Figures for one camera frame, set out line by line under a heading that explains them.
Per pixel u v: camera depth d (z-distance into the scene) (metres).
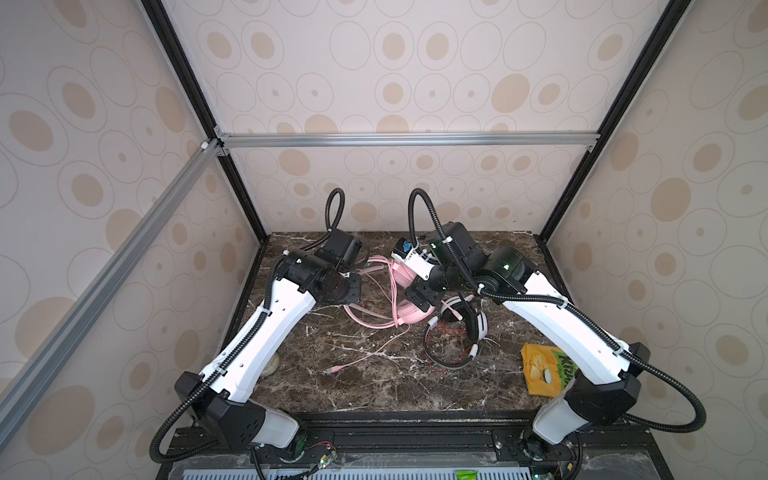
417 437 0.77
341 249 0.53
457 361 0.88
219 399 0.38
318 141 1.85
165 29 0.69
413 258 0.58
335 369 0.86
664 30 0.70
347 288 0.65
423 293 0.58
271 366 0.84
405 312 0.69
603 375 0.41
